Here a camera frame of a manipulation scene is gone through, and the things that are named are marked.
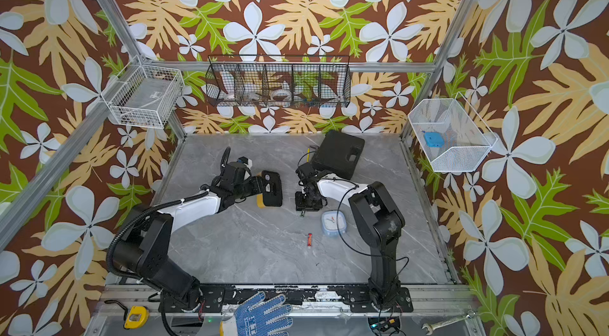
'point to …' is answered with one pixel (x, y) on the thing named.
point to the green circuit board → (384, 323)
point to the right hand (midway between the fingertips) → (298, 207)
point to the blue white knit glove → (256, 316)
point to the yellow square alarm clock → (272, 190)
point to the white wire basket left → (144, 97)
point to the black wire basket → (278, 81)
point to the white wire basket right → (453, 136)
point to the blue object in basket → (434, 139)
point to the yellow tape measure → (136, 317)
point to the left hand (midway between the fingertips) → (266, 179)
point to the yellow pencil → (308, 151)
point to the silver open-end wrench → (430, 328)
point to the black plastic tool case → (338, 153)
